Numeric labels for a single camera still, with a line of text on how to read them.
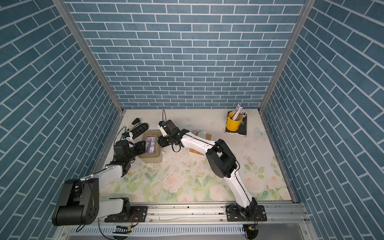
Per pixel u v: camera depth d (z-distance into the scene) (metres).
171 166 0.91
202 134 0.93
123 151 0.70
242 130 1.08
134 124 1.05
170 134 0.74
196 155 0.91
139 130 1.04
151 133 0.94
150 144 0.92
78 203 0.42
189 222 0.73
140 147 0.80
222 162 0.55
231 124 1.04
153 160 0.89
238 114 0.99
